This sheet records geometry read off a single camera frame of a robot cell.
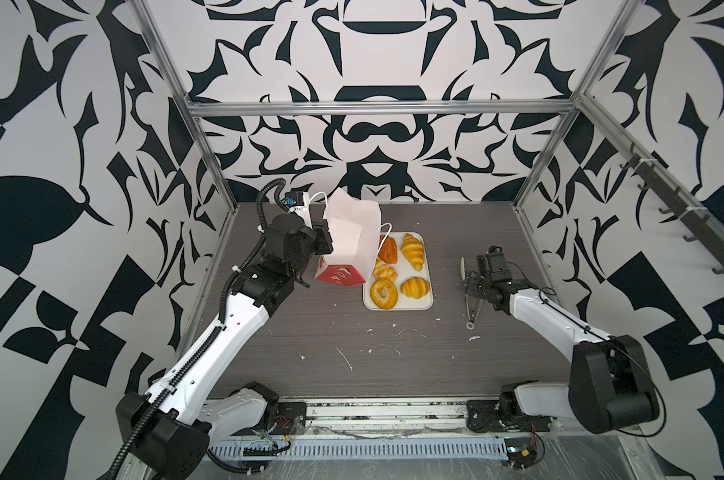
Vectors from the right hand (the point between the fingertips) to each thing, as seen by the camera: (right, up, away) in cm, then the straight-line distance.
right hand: (482, 280), depth 90 cm
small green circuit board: (+2, -38, -19) cm, 42 cm away
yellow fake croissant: (-18, +8, +13) cm, 23 cm away
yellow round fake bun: (-19, -3, +4) cm, 20 cm away
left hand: (-44, +18, -19) cm, 51 cm away
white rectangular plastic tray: (-23, -1, +9) cm, 24 cm away
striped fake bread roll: (-28, +2, +6) cm, 29 cm away
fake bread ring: (-29, -4, +2) cm, 29 cm away
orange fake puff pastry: (-26, +8, +13) cm, 30 cm away
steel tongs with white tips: (-4, -11, -1) cm, 12 cm away
